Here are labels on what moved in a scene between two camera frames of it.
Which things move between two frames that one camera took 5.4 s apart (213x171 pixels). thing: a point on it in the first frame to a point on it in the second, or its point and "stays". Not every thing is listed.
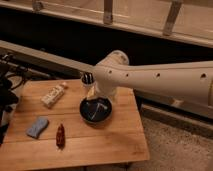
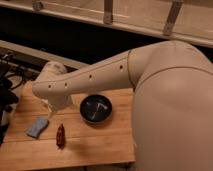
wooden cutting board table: (48, 131) stays
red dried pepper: (60, 137) stays
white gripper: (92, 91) to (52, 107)
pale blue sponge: (38, 127) stays
